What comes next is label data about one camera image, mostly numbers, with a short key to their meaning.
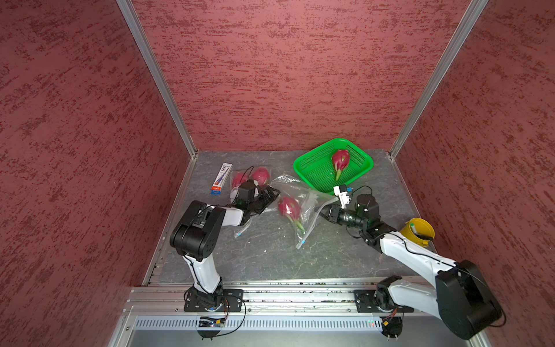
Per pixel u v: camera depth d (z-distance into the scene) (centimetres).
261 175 100
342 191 76
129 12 71
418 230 85
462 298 41
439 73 87
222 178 107
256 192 81
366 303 74
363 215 66
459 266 44
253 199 81
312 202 94
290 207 90
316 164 115
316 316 71
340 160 107
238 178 104
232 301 73
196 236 49
